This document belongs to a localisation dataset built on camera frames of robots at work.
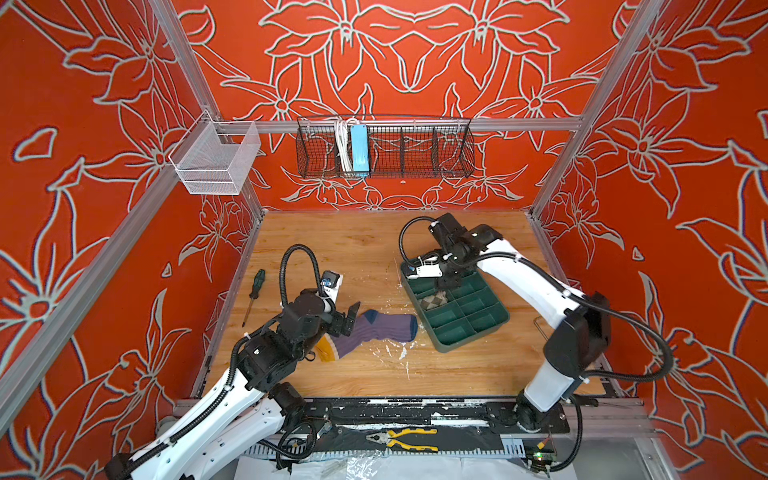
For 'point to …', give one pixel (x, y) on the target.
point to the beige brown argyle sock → (434, 301)
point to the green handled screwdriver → (254, 294)
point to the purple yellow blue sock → (368, 326)
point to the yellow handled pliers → (391, 434)
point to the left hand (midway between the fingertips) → (340, 295)
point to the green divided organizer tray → (459, 315)
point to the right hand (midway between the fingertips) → (433, 269)
